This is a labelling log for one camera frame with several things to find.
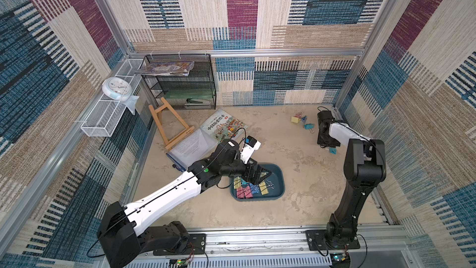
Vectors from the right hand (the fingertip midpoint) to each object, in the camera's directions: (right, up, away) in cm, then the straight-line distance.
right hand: (331, 141), depth 98 cm
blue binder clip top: (-10, +12, +12) cm, 20 cm away
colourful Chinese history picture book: (-58, +8, +13) cm, 60 cm away
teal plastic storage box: (-33, -21, -10) cm, 40 cm away
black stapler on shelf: (-73, +22, +14) cm, 78 cm away
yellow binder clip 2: (-37, -21, -13) cm, 44 cm away
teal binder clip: (-7, +7, +10) cm, 15 cm away
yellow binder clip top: (-15, +11, +14) cm, 23 cm away
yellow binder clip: (-49, -18, -10) cm, 53 cm away
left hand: (-39, -7, -28) cm, 48 cm away
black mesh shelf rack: (-74, +29, +16) cm, 81 cm away
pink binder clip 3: (-12, +14, +17) cm, 25 cm away
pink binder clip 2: (-45, -21, -14) cm, 52 cm away
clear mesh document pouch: (-72, -4, +4) cm, 72 cm away
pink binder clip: (-47, -22, -13) cm, 53 cm away
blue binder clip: (-41, -20, -13) cm, 47 cm away
